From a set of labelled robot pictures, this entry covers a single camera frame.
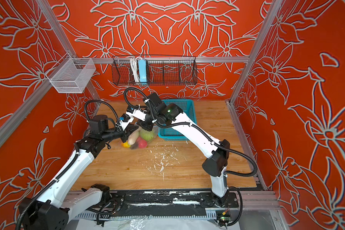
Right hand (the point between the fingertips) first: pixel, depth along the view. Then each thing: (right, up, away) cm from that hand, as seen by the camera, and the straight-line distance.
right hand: (135, 121), depth 70 cm
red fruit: (0, -14, +15) cm, 21 cm away
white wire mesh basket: (-48, +29, +21) cm, 60 cm away
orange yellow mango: (-9, -15, +13) cm, 22 cm away
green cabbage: (+3, -10, +15) cm, 19 cm away
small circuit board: (+44, -48, -2) cm, 65 cm away
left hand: (-1, -2, +3) cm, 4 cm away
